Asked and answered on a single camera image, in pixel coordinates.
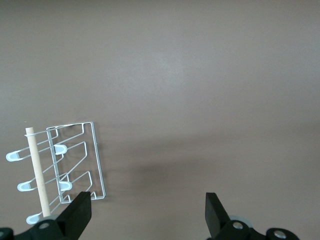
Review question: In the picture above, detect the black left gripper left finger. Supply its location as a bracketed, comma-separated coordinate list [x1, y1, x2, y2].
[0, 191, 93, 240]

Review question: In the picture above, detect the wooden dowel rack handle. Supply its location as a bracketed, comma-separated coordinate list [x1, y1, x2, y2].
[25, 126, 52, 217]

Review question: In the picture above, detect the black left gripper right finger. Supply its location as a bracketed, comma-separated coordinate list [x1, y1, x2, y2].
[205, 192, 300, 240]

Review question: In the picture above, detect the white wire cup rack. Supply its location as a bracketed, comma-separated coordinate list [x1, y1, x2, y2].
[5, 121, 107, 225]

